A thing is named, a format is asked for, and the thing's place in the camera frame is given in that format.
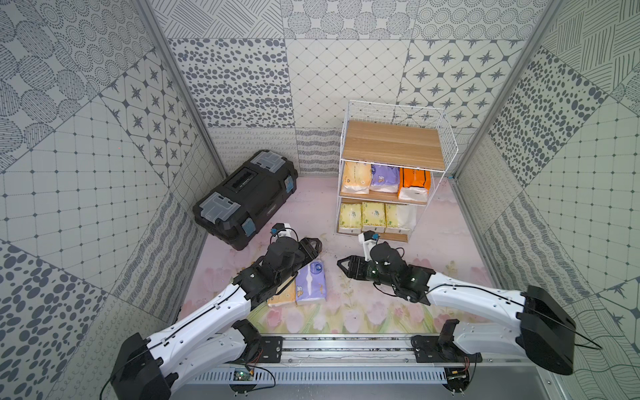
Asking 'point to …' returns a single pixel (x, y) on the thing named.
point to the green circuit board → (241, 375)
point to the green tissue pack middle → (373, 217)
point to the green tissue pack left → (350, 217)
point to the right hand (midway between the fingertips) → (344, 265)
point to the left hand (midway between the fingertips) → (317, 238)
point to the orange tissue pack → (414, 184)
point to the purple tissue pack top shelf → (310, 282)
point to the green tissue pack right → (400, 218)
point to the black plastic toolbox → (232, 212)
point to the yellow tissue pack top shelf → (286, 297)
